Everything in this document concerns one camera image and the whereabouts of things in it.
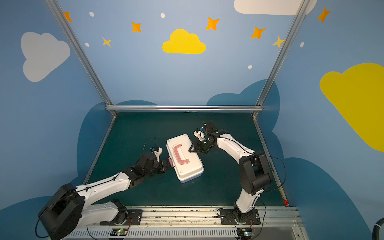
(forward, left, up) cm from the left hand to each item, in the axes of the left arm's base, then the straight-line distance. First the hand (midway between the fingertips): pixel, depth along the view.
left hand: (172, 165), depth 84 cm
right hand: (+8, -12, +3) cm, 15 cm away
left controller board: (-31, +23, -8) cm, 40 cm away
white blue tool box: (-2, -9, +4) cm, 10 cm away
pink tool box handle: (+4, -3, +4) cm, 6 cm away
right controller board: (-31, -37, -9) cm, 49 cm away
